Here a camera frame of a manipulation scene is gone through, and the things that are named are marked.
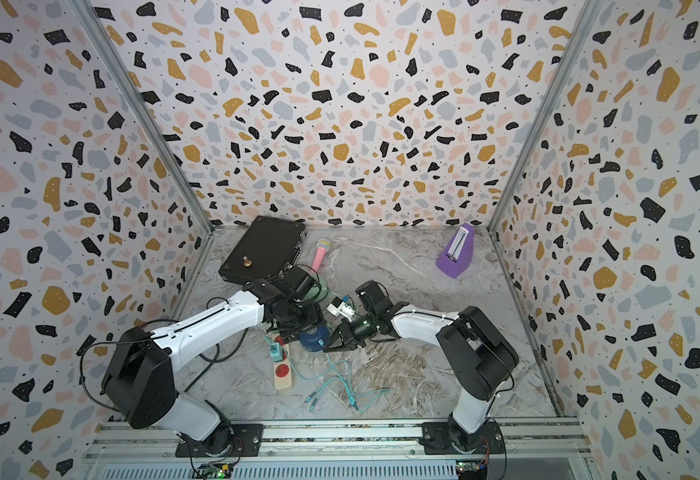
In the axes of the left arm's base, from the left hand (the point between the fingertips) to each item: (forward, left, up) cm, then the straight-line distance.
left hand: (323, 327), depth 83 cm
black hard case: (+35, +23, -6) cm, 42 cm away
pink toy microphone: (+38, +4, -7) cm, 38 cm away
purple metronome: (+27, -43, -1) cm, 51 cm away
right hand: (-7, -2, +1) cm, 8 cm away
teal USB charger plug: (-6, +13, -3) cm, 14 cm away
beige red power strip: (-9, +12, -8) cm, 17 cm away
